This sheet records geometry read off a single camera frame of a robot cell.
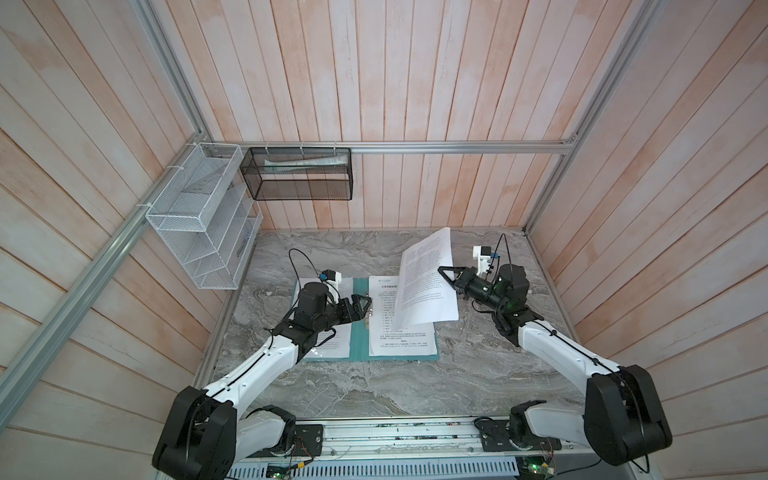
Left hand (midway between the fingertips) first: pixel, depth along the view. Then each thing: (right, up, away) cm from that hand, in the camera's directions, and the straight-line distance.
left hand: (361, 308), depth 83 cm
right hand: (+21, +11, -4) cm, 24 cm away
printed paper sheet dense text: (-9, -12, +8) cm, 17 cm away
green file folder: (-1, -13, +7) cm, 15 cm away
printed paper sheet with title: (+7, -11, +8) cm, 15 cm away
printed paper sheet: (+17, +4, -4) cm, 18 cm away
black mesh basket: (-23, +44, +21) cm, 54 cm away
